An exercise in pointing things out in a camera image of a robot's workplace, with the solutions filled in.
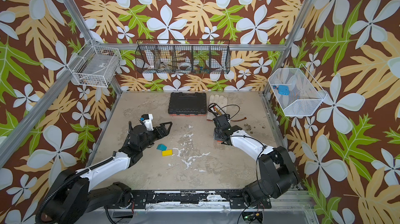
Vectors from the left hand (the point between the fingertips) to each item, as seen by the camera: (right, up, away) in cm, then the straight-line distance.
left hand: (167, 122), depth 83 cm
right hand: (+30, -7, +8) cm, 32 cm away
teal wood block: (-5, -15, +7) cm, 17 cm away
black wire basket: (+8, +41, +13) cm, 43 cm away
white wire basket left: (-41, +32, +2) cm, 52 cm away
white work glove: (+34, +13, +31) cm, 48 cm away
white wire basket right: (+70, +17, -1) cm, 72 cm away
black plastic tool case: (+9, +11, +25) cm, 29 cm away
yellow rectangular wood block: (-1, -18, +6) cm, 19 cm away
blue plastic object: (+65, +18, +3) cm, 67 cm away
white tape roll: (+11, +35, +15) cm, 40 cm away
